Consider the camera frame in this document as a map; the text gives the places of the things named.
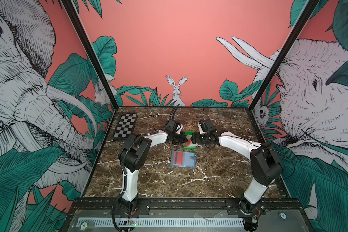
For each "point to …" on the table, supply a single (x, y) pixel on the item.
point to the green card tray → (189, 133)
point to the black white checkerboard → (125, 126)
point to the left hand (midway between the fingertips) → (189, 138)
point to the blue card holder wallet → (189, 160)
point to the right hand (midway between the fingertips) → (194, 137)
